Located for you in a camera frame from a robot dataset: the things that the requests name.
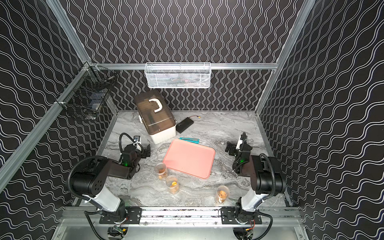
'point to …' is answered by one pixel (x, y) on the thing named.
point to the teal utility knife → (195, 140)
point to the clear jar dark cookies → (161, 170)
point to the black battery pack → (184, 125)
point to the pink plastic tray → (190, 157)
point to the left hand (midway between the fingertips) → (140, 142)
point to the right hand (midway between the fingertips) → (236, 142)
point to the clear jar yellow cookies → (172, 183)
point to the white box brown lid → (157, 120)
